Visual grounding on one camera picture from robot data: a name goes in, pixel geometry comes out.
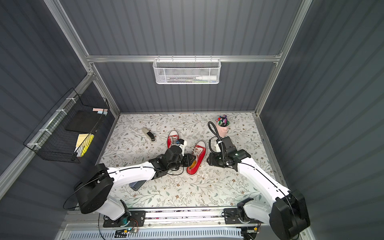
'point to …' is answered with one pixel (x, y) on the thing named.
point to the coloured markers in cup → (222, 121)
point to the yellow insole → (193, 164)
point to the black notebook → (84, 120)
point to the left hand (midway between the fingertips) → (195, 158)
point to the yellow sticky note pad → (83, 142)
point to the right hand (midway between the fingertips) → (212, 160)
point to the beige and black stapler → (148, 134)
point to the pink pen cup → (222, 130)
